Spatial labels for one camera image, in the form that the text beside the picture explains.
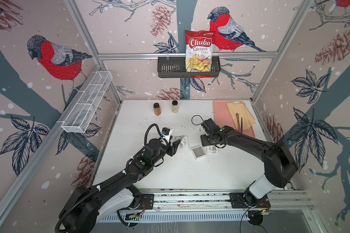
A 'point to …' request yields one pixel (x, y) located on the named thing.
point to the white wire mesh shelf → (79, 117)
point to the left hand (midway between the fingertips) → (178, 136)
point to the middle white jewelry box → (183, 143)
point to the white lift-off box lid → (212, 149)
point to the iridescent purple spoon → (237, 115)
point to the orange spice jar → (157, 108)
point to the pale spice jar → (174, 106)
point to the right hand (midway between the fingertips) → (205, 139)
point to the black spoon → (241, 124)
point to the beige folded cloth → (240, 108)
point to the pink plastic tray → (224, 116)
